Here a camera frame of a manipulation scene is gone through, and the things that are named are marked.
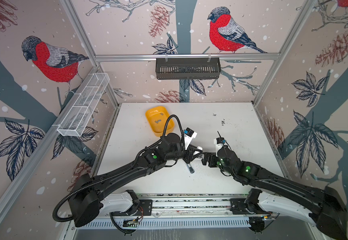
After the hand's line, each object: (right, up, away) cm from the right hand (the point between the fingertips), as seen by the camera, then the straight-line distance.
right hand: (203, 156), depth 78 cm
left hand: (-3, +5, -10) cm, 12 cm away
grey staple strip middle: (-28, +18, +32) cm, 46 cm away
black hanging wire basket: (-6, +56, +25) cm, 62 cm away
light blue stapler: (-6, -9, +8) cm, 14 cm away
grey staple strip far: (-27, +23, +36) cm, 50 cm away
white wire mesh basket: (-65, +28, -1) cm, 71 cm away
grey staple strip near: (-30, +17, +32) cm, 47 cm away
